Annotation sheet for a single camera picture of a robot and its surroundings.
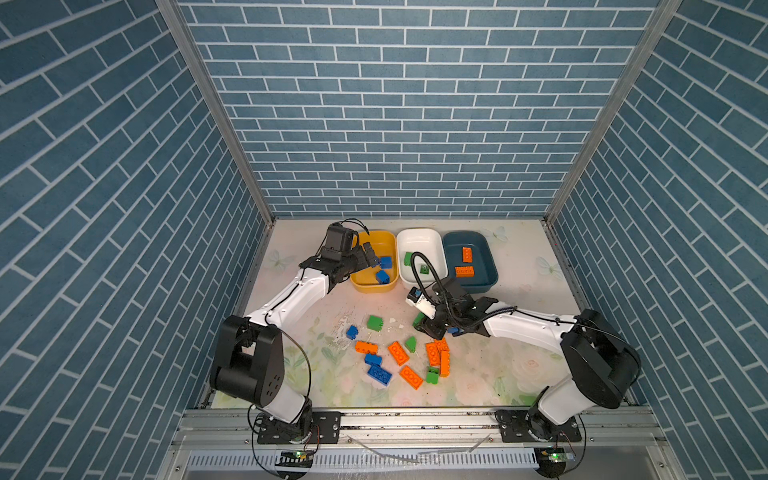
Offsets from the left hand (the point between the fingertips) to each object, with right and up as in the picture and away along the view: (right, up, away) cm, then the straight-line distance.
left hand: (364, 255), depth 89 cm
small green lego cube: (+19, -5, +12) cm, 24 cm away
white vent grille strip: (+4, -48, -19) cm, 52 cm away
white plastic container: (+21, +5, +19) cm, 29 cm away
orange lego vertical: (+36, -1, +19) cm, 40 cm away
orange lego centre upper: (+23, -26, -3) cm, 35 cm away
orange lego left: (+1, -27, -3) cm, 27 cm away
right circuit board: (+48, -50, -18) cm, 71 cm away
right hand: (+16, -18, -2) cm, 24 cm away
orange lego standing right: (+23, -30, -7) cm, 39 cm away
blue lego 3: (+25, -19, -11) cm, 33 cm away
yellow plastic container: (+5, +4, +23) cm, 24 cm away
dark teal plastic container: (+41, -8, +15) cm, 44 cm away
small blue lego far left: (-4, -23, -1) cm, 23 cm away
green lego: (+3, -21, +2) cm, 22 cm away
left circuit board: (-15, -49, -17) cm, 54 cm away
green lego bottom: (+20, -33, -7) cm, 40 cm away
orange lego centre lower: (+20, -29, -4) cm, 35 cm away
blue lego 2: (+5, -8, +12) cm, 15 cm away
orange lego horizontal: (+34, -6, +14) cm, 37 cm away
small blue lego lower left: (+3, -29, -6) cm, 30 cm away
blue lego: (+6, -3, +21) cm, 22 cm away
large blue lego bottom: (+5, -33, -7) cm, 34 cm away
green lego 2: (+14, -26, -3) cm, 30 cm away
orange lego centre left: (+10, -28, -4) cm, 30 cm away
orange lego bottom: (+14, -34, -7) cm, 37 cm away
